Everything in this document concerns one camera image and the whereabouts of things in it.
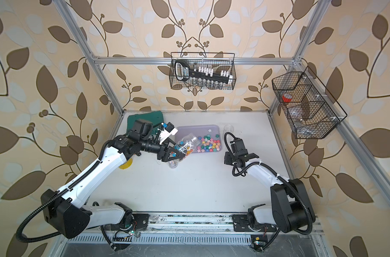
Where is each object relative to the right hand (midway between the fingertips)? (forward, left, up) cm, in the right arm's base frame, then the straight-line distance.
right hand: (230, 158), depth 91 cm
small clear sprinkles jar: (-2, +33, 0) cm, 33 cm away
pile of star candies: (+12, +11, -4) cm, 17 cm away
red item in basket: (+18, -29, +27) cm, 43 cm away
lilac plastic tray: (+23, +17, -3) cm, 29 cm away
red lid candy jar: (-7, +22, +27) cm, 35 cm away
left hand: (-7, +27, +23) cm, 36 cm away
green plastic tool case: (+34, +48, +1) cm, 59 cm away
